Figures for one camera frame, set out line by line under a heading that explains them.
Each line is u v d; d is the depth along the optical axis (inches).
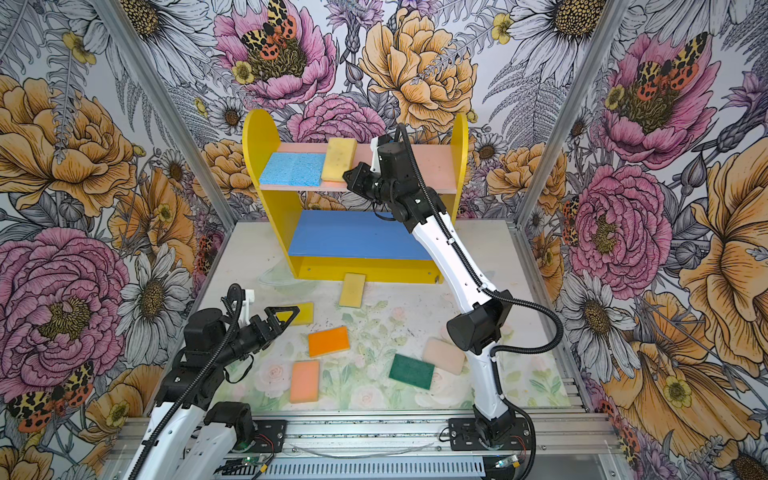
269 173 29.4
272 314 25.8
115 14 28.1
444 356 34.9
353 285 39.7
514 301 19.0
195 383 19.6
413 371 32.8
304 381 32.9
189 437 19.3
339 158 29.3
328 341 35.5
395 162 21.5
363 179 25.6
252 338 25.6
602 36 29.5
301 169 30.0
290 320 27.1
